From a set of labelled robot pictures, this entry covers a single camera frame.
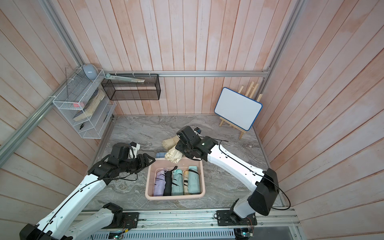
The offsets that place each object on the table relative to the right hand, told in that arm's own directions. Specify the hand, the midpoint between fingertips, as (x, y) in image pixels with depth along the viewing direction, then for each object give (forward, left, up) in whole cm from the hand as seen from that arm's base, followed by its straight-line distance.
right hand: (177, 146), depth 77 cm
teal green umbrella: (-13, 0, -18) cm, 22 cm away
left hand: (-8, +13, -5) cm, 16 cm away
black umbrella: (-16, +6, -19) cm, 26 cm away
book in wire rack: (+17, +47, +13) cm, 52 cm away
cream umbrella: (+13, +7, -16) cm, 22 cm away
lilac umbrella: (-14, +9, -15) cm, 23 cm away
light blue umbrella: (+4, +12, -17) cm, 21 cm away
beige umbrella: (-8, -4, -18) cm, 20 cm away
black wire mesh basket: (+45, +45, +4) cm, 63 cm away
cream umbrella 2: (-6, +1, +2) cm, 7 cm away
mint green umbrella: (-13, -9, -14) cm, 21 cm away
